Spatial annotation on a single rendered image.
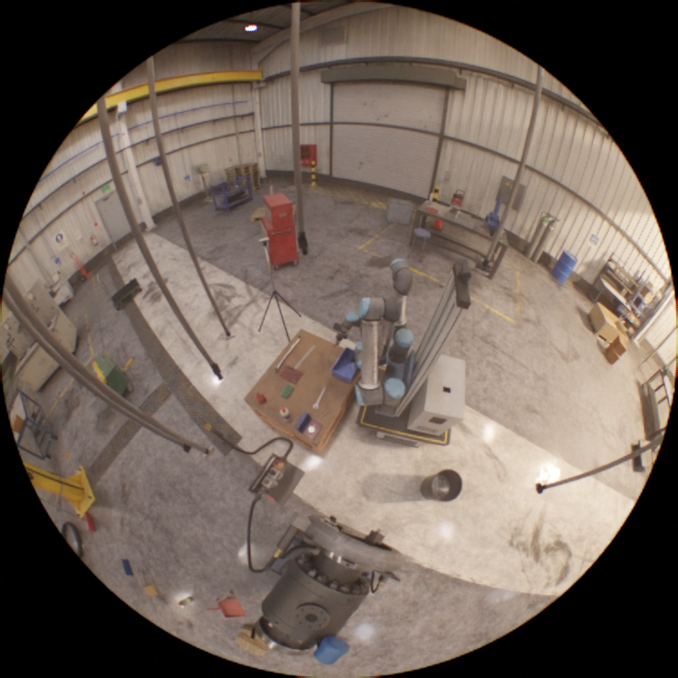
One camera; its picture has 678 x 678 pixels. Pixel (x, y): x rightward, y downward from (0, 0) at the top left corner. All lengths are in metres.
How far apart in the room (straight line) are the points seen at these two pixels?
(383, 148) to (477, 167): 3.15
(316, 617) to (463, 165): 8.94
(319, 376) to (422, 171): 7.39
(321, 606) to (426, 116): 9.39
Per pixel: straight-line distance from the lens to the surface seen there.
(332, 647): 1.73
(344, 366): 2.25
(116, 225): 10.40
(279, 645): 2.03
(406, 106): 8.61
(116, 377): 3.65
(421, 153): 8.35
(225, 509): 2.64
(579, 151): 8.50
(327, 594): 1.66
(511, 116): 8.21
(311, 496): 2.40
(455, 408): 1.89
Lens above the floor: 2.39
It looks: 52 degrees down
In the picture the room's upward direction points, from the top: 2 degrees clockwise
